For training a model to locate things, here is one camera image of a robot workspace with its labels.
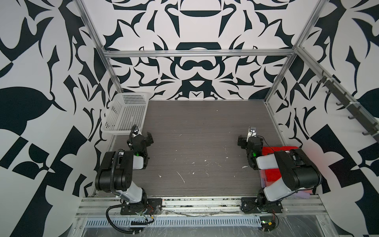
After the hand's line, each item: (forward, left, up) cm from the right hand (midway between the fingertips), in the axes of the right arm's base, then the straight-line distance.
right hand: (251, 134), depth 94 cm
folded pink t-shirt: (-24, -1, -3) cm, 24 cm away
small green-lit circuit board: (-45, +2, -7) cm, 45 cm away
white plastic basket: (+26, +88, -4) cm, 92 cm away
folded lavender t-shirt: (-32, -20, -6) cm, 38 cm away
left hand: (0, +69, +4) cm, 70 cm away
